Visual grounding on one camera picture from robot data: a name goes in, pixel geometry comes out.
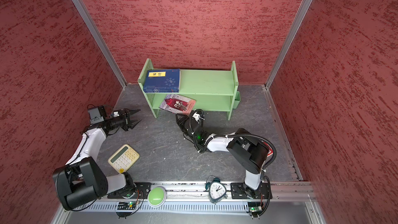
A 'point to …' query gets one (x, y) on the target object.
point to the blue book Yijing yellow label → (162, 81)
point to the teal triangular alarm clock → (217, 191)
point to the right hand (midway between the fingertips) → (174, 119)
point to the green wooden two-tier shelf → (213, 90)
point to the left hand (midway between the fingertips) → (141, 115)
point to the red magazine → (177, 104)
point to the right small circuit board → (255, 208)
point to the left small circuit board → (125, 206)
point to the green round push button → (156, 196)
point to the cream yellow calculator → (124, 158)
